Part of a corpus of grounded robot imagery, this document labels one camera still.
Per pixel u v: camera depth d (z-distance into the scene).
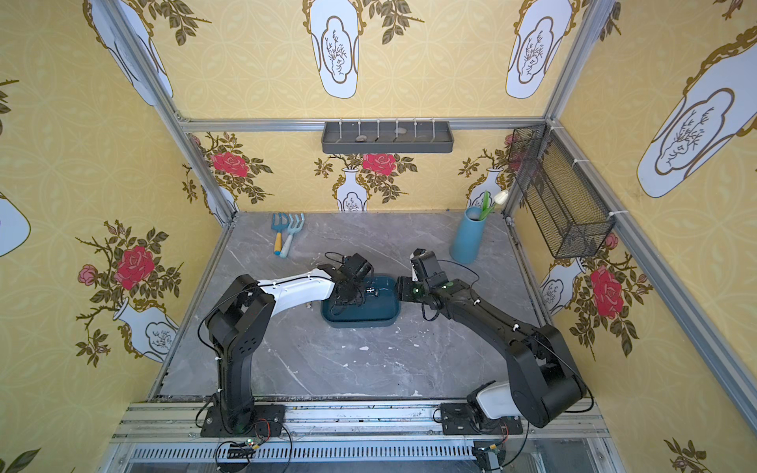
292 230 1.17
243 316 0.51
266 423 0.73
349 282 0.73
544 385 0.42
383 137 0.92
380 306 0.94
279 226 1.18
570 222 0.73
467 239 0.98
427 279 0.66
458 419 0.73
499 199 0.84
